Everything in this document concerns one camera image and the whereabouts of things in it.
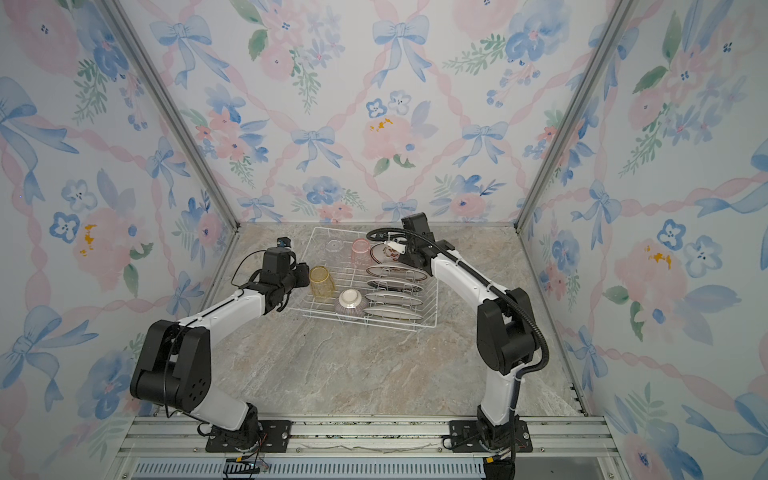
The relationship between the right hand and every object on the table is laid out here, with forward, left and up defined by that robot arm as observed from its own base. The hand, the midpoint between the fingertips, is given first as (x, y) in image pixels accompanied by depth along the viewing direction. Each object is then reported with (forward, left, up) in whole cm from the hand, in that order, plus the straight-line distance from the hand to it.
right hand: (412, 237), depth 93 cm
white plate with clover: (-16, +6, -10) cm, 20 cm away
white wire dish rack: (-8, +22, -16) cm, 28 cm away
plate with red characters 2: (-6, +5, -10) cm, 13 cm away
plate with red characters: (0, +10, -9) cm, 13 cm away
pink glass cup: (0, +17, -8) cm, 19 cm away
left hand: (-8, +34, -5) cm, 35 cm away
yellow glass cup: (-12, +28, -8) cm, 31 cm away
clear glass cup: (+2, +26, -7) cm, 27 cm away
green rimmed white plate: (-11, +5, -10) cm, 16 cm away
